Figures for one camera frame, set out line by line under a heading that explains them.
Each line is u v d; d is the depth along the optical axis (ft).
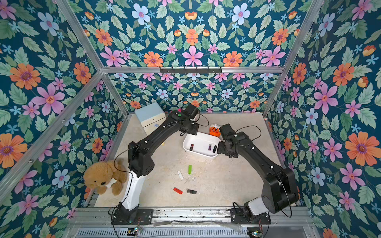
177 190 2.69
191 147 3.24
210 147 3.24
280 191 1.37
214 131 3.38
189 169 2.98
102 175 2.29
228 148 1.99
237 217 2.41
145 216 2.41
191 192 2.69
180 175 2.89
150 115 3.27
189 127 2.44
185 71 3.03
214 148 3.24
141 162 1.71
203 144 3.40
